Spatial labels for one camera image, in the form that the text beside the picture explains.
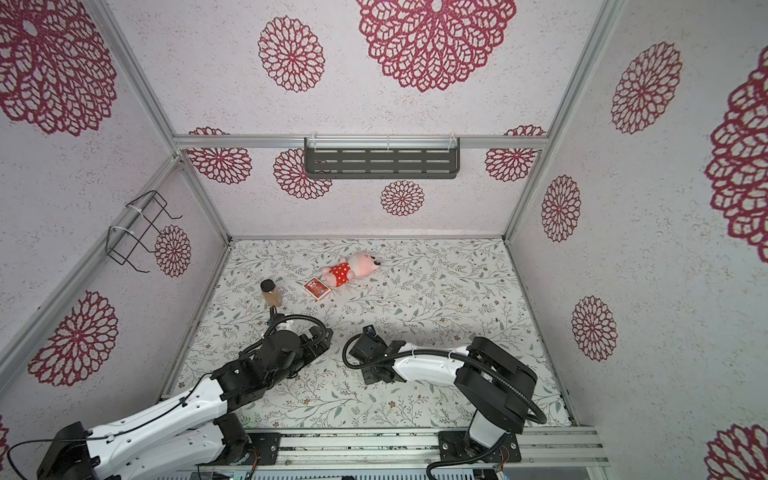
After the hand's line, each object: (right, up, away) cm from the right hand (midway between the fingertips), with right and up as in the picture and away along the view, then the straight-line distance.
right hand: (369, 366), depth 87 cm
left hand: (-12, +9, -8) cm, 16 cm away
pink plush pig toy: (-5, +30, +16) cm, 34 cm away
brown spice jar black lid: (-32, +20, +9) cm, 39 cm away
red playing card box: (-19, +22, +16) cm, 33 cm away
